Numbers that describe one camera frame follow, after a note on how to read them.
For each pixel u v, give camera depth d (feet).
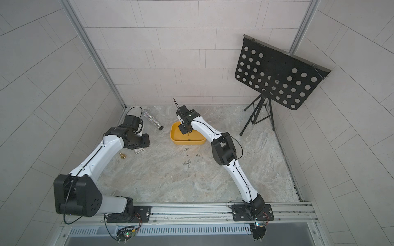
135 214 2.28
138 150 2.97
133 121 2.13
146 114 3.52
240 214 2.32
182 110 2.65
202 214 2.38
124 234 2.14
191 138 3.23
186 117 2.49
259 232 2.23
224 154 2.04
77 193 1.29
